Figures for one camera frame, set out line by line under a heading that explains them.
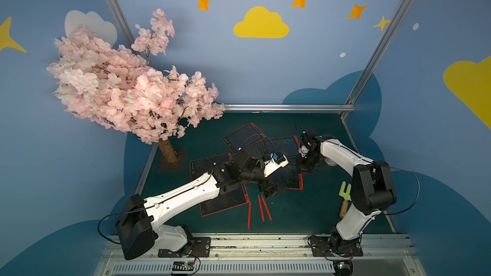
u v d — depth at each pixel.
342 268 0.73
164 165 0.97
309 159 0.78
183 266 0.73
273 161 0.59
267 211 0.84
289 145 1.07
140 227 0.38
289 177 0.94
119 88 0.55
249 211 0.84
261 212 0.84
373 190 0.48
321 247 0.74
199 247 0.74
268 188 0.62
